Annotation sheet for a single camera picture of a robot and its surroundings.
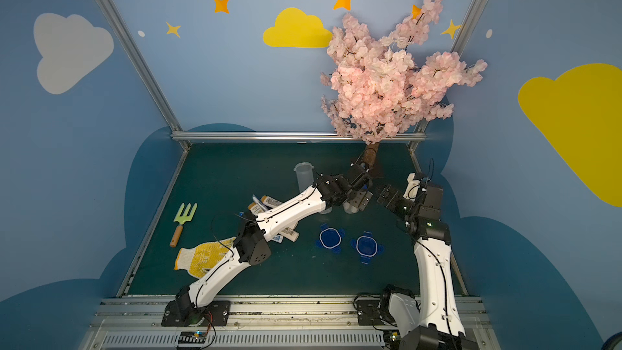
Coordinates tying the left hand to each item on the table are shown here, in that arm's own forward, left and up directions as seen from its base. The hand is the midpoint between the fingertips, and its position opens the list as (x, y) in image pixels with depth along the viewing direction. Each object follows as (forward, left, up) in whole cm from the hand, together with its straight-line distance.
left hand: (358, 186), depth 87 cm
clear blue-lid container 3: (-9, +2, +4) cm, 10 cm away
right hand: (-6, -9, +6) cm, 12 cm away
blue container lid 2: (-17, -4, -15) cm, 23 cm away
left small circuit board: (-46, +53, -18) cm, 72 cm away
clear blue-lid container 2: (+15, +21, -12) cm, 28 cm away
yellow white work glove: (-23, +56, -15) cm, 62 cm away
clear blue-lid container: (-18, +13, +14) cm, 26 cm away
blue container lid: (-14, +10, -16) cm, 23 cm away
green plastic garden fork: (-8, +68, -14) cm, 70 cm away
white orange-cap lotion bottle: (0, +34, -14) cm, 37 cm away
